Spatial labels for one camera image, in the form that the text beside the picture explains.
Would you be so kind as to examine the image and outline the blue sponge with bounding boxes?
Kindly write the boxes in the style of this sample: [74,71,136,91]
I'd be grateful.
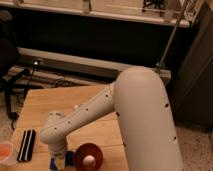
[49,150,76,170]

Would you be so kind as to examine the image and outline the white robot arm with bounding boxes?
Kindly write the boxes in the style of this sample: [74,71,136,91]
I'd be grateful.
[40,66,184,171]

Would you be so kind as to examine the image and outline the red bowl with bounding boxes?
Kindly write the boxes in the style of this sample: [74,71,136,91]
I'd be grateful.
[74,143,103,171]

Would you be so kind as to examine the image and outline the black white striped eraser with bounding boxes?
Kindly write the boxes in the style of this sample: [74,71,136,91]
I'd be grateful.
[17,129,36,162]

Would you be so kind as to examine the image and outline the clear cup orange content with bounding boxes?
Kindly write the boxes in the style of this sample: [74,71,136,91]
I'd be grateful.
[0,141,16,166]

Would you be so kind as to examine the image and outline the black office chair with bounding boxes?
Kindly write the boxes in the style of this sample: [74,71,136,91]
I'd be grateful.
[0,9,40,120]

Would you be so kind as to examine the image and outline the metal pole stand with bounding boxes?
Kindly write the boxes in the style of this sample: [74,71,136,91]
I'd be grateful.
[156,0,190,73]

